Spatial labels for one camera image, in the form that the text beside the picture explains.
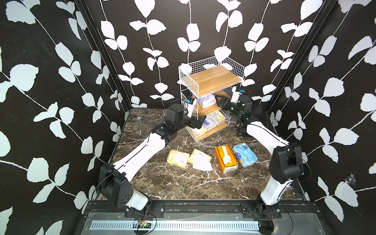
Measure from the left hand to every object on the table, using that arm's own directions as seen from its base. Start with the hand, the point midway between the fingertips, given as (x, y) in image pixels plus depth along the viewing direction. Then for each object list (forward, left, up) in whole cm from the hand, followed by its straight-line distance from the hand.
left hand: (199, 111), depth 74 cm
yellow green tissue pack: (-15, -1, -28) cm, 32 cm away
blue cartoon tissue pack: (-12, -29, -28) cm, 43 cm away
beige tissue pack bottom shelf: (+5, -1, -29) cm, 30 cm away
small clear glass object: (+21, +43, -30) cm, 57 cm away
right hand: (+13, -11, -1) cm, 17 cm away
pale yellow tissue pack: (-12, +13, -29) cm, 34 cm away
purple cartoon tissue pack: (+12, -6, -5) cm, 14 cm away
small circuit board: (-44, +30, -33) cm, 63 cm away
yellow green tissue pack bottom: (+18, -19, -27) cm, 38 cm away
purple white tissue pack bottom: (+13, -10, -24) cm, 29 cm away
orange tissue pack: (-15, -16, -26) cm, 34 cm away
